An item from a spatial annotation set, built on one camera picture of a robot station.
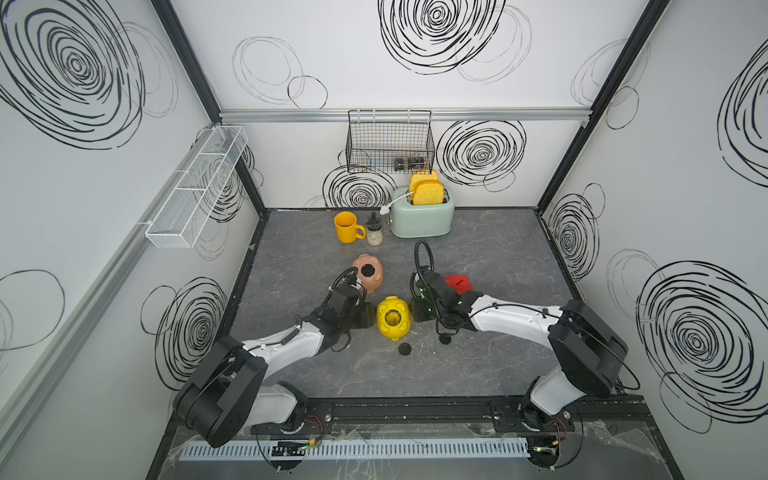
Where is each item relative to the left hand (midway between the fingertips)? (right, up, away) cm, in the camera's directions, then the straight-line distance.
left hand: (370, 310), depth 89 cm
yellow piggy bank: (+7, -1, -7) cm, 10 cm away
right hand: (+13, +1, -1) cm, 13 cm away
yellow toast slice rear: (+17, +41, +1) cm, 44 cm away
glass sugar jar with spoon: (+1, +24, +14) cm, 28 cm away
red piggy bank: (+27, +8, -2) cm, 28 cm away
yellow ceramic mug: (-9, +25, +16) cm, 31 cm away
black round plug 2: (+22, -8, -2) cm, 24 cm away
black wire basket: (+6, +62, +35) cm, 72 cm away
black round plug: (+10, -10, -4) cm, 15 cm away
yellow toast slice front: (+19, +37, +10) cm, 43 cm away
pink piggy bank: (0, +11, +3) cm, 12 cm away
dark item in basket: (+13, +44, 0) cm, 46 cm away
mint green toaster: (+14, +28, +16) cm, 35 cm away
